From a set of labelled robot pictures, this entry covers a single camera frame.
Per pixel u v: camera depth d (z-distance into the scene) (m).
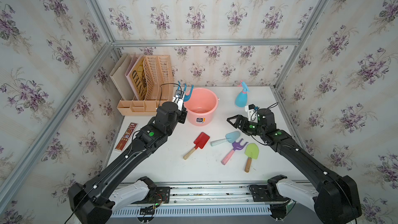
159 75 1.08
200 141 0.92
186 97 0.70
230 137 0.93
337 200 0.39
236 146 0.88
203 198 0.73
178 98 0.58
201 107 1.02
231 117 0.75
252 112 0.73
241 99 1.05
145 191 0.60
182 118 0.64
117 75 0.84
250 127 0.69
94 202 0.37
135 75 0.93
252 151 0.88
